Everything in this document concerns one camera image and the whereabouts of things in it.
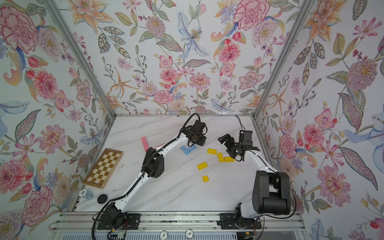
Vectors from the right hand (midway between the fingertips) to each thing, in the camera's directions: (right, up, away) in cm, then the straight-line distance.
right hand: (222, 141), depth 91 cm
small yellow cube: (-10, -22, -3) cm, 24 cm away
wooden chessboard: (-71, -17, -2) cm, 73 cm away
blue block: (-23, -6, +9) cm, 25 cm away
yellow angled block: (0, -11, +7) cm, 13 cm away
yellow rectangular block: (-5, -7, +10) cm, 13 cm away
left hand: (-9, 0, +13) cm, 16 cm away
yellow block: (+5, -12, +3) cm, 13 cm away
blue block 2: (-19, -6, +9) cm, 22 cm away
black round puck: (-66, -30, -11) cm, 74 cm away
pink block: (-51, -2, +13) cm, 53 cm away
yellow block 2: (-12, -16, +2) cm, 20 cm away
